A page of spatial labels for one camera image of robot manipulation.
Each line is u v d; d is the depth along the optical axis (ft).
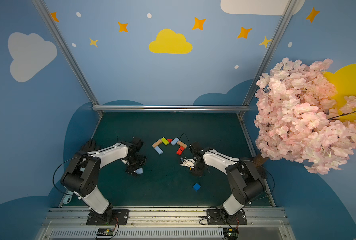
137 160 2.61
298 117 1.42
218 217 2.45
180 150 3.26
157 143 3.38
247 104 3.78
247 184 1.49
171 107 3.74
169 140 3.40
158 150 3.26
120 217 2.45
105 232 2.35
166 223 2.44
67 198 2.56
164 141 3.42
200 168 2.63
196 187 2.69
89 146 3.31
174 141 3.42
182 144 3.38
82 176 1.54
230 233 2.39
